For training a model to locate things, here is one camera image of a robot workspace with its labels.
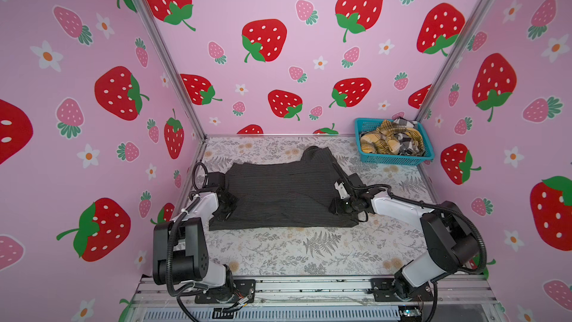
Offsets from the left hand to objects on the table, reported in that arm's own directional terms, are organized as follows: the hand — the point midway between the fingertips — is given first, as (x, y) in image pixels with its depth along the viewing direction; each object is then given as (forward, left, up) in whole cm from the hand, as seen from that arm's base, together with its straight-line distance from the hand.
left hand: (235, 205), depth 92 cm
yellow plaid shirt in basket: (+31, -69, +8) cm, 76 cm away
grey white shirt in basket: (+26, -77, +10) cm, 82 cm away
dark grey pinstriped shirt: (+6, -25, -2) cm, 26 cm away
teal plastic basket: (+46, -62, +5) cm, 77 cm away
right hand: (-2, -40, 0) cm, 40 cm away
